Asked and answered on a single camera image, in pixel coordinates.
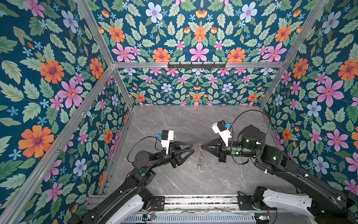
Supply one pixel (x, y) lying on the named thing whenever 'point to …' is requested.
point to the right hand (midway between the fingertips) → (203, 145)
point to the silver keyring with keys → (200, 162)
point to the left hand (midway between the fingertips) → (193, 150)
